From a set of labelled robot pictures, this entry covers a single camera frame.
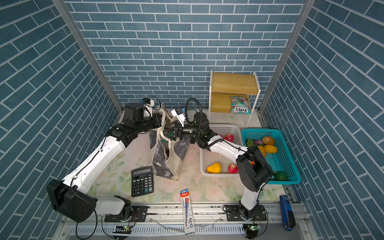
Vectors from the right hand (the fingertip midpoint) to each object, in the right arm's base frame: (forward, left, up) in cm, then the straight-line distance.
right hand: (161, 131), depth 69 cm
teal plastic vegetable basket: (+4, -67, -28) cm, 73 cm away
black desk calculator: (-15, +13, -29) cm, 35 cm away
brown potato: (+17, -62, -26) cm, 69 cm away
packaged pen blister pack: (-27, -14, -30) cm, 42 cm away
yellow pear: (-5, -27, -26) cm, 38 cm away
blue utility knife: (-25, -62, -28) cm, 73 cm away
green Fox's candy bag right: (+35, -43, -13) cm, 57 cm away
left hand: (+10, 0, -1) cm, 10 cm away
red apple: (-4, -37, -27) cm, 46 cm away
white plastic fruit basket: (+4, -23, -30) cm, 38 cm away
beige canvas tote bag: (-10, -6, -4) cm, 12 cm away
